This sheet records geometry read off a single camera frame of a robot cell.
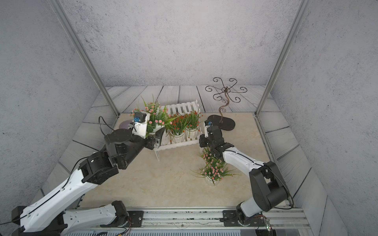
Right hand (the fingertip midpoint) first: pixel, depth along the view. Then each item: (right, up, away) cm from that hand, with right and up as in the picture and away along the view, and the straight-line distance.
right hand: (201, 135), depth 88 cm
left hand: (-19, +6, -28) cm, 34 cm away
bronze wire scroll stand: (+16, +9, +27) cm, 32 cm away
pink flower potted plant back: (+5, -14, -9) cm, 17 cm away
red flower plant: (-13, +5, -11) cm, 18 cm away
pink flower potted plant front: (+5, -19, -15) cm, 25 cm away
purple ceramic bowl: (-57, +7, +23) cm, 62 cm away
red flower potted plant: (-5, +4, -3) cm, 7 cm away
